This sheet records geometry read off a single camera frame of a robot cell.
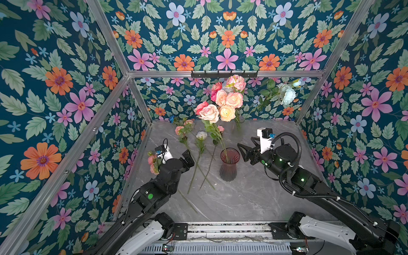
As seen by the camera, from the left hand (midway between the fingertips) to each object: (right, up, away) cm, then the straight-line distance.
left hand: (185, 155), depth 70 cm
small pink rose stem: (+17, +12, +40) cm, 45 cm away
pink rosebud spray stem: (-8, +12, +41) cm, 43 cm away
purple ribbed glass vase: (+21, -3, +12) cm, 25 cm away
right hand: (+27, +8, -4) cm, 29 cm away
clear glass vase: (+28, +17, +23) cm, 40 cm away
